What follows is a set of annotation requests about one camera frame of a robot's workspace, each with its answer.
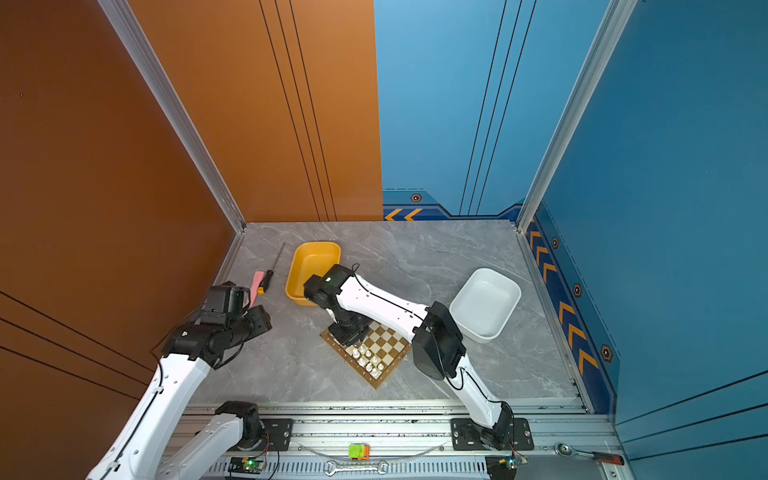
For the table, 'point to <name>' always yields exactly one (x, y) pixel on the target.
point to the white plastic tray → (483, 303)
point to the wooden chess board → (374, 356)
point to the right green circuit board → (503, 467)
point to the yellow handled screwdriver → (269, 275)
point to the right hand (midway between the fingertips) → (354, 342)
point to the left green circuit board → (251, 465)
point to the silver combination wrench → (331, 467)
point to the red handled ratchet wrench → (565, 450)
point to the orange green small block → (359, 451)
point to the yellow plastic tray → (310, 258)
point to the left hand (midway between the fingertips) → (262, 316)
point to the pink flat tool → (257, 278)
